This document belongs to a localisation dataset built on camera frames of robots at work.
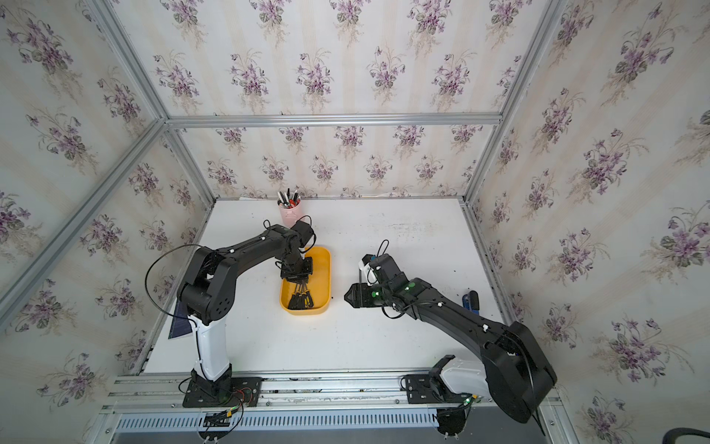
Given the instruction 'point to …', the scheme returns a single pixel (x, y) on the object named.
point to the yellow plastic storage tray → (319, 284)
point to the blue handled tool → (471, 302)
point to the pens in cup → (286, 201)
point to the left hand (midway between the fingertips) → (310, 281)
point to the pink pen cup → (289, 215)
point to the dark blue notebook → (180, 326)
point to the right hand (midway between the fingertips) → (355, 297)
